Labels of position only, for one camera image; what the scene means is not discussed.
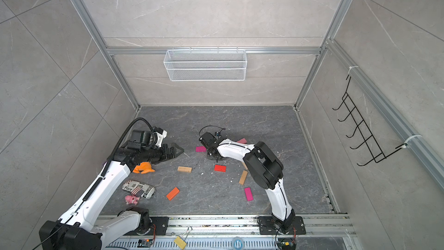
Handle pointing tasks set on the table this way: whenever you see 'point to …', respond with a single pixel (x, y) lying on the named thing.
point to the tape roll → (237, 244)
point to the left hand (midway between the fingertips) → (178, 150)
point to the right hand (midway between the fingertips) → (216, 154)
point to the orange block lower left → (173, 193)
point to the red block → (219, 168)
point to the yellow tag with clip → (180, 242)
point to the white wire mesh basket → (205, 65)
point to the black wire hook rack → (355, 118)
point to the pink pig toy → (131, 199)
